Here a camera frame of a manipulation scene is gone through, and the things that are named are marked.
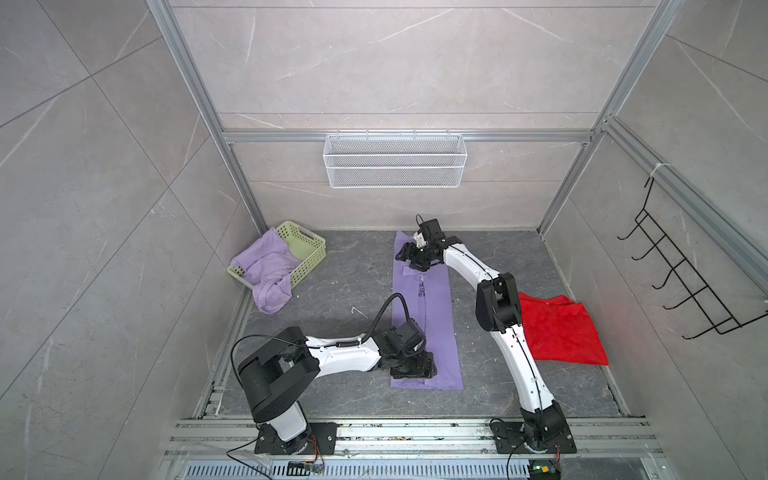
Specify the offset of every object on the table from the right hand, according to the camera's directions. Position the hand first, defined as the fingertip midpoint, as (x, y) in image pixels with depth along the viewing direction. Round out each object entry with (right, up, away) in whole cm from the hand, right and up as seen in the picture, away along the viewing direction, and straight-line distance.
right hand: (401, 257), depth 108 cm
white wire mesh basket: (-2, +33, -8) cm, 34 cm away
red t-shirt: (+48, -22, -18) cm, 56 cm away
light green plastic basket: (-37, +4, +6) cm, 37 cm away
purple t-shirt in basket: (-49, -2, -4) cm, 49 cm away
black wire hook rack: (+62, -8, -46) cm, 78 cm away
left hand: (+7, -31, -26) cm, 41 cm away
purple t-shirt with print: (+9, -14, -8) cm, 18 cm away
